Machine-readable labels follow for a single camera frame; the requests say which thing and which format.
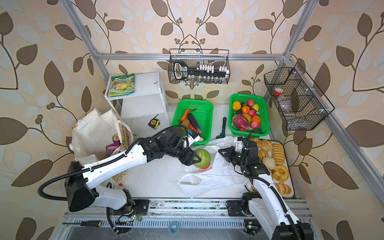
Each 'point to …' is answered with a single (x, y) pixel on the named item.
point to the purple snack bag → (110, 148)
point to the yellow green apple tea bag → (122, 85)
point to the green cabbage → (205, 157)
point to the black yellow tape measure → (154, 123)
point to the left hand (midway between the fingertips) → (199, 156)
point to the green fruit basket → (248, 115)
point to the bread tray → (272, 157)
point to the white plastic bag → (222, 175)
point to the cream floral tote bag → (92, 135)
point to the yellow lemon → (236, 105)
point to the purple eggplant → (194, 122)
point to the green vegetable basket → (203, 111)
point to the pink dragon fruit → (239, 121)
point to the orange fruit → (245, 109)
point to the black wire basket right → (300, 104)
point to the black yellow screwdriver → (88, 223)
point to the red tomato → (206, 167)
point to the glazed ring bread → (280, 173)
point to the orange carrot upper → (184, 116)
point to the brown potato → (185, 122)
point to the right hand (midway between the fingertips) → (219, 152)
